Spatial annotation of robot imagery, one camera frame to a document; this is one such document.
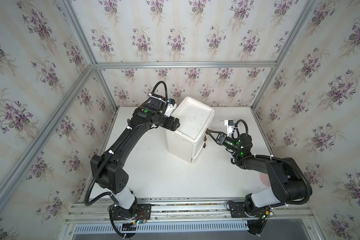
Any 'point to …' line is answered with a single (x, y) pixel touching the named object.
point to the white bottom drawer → (193, 159)
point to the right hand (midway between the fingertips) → (210, 134)
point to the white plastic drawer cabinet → (189, 141)
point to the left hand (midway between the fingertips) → (172, 122)
